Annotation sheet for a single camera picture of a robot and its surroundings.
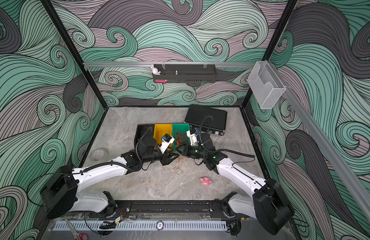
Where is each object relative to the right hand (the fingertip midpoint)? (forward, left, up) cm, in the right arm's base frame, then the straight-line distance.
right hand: (175, 149), depth 77 cm
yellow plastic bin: (+23, +12, -14) cm, 29 cm away
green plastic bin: (+23, -3, -12) cm, 26 cm away
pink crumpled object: (-12, -16, -12) cm, 23 cm away
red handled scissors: (-36, +44, -15) cm, 58 cm away
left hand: (0, -1, -2) cm, 2 cm away
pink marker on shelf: (+39, +10, +15) cm, 43 cm away
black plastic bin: (+24, +26, -18) cm, 39 cm away
